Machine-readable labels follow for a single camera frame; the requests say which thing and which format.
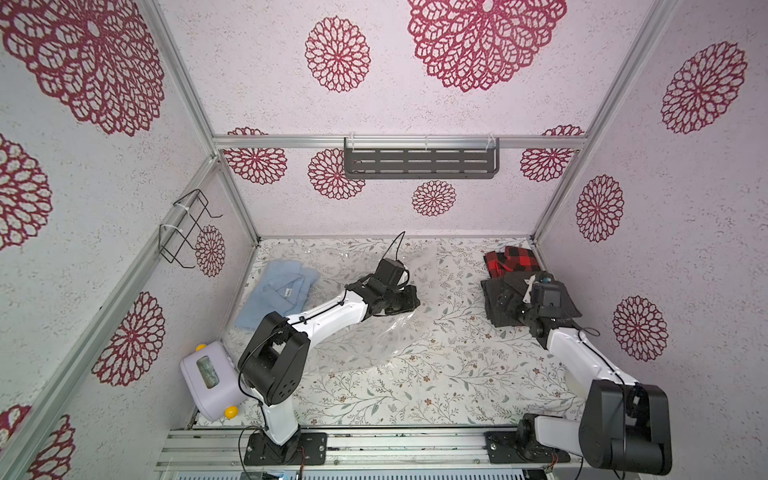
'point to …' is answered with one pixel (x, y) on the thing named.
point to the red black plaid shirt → (513, 259)
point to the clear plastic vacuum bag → (342, 266)
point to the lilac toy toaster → (214, 381)
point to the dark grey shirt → (503, 297)
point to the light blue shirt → (283, 288)
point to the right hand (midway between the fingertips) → (510, 298)
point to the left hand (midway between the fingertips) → (421, 304)
